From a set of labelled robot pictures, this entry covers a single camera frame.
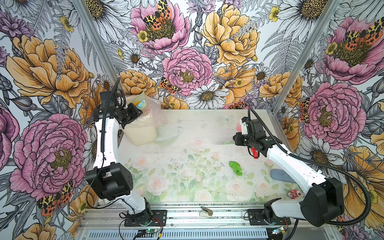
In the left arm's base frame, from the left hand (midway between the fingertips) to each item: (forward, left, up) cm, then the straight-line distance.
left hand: (141, 116), depth 79 cm
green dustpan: (+13, +4, +2) cm, 14 cm away
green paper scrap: (-16, -52, -28) cm, 61 cm away
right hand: (-8, -50, -12) cm, 52 cm away
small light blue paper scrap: (+4, 0, +5) cm, 6 cm away
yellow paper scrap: (+6, +3, +4) cm, 8 cm away
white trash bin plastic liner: (-1, +2, -11) cm, 11 cm away
